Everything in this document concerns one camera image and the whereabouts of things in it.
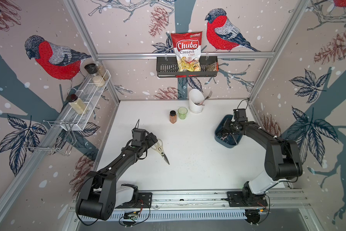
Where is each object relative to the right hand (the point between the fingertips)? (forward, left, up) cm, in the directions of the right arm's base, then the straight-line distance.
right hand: (224, 123), depth 96 cm
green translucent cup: (+12, +29, -3) cm, 31 cm away
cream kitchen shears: (-16, +45, -7) cm, 48 cm away
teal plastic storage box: (-8, -2, -6) cm, 11 cm away
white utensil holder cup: (+22, +19, +2) cm, 29 cm away
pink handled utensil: (+17, +14, +2) cm, 23 cm away
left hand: (-12, +47, 0) cm, 48 cm away
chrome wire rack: (-30, +82, +29) cm, 92 cm away
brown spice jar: (+5, +36, 0) cm, 36 cm away
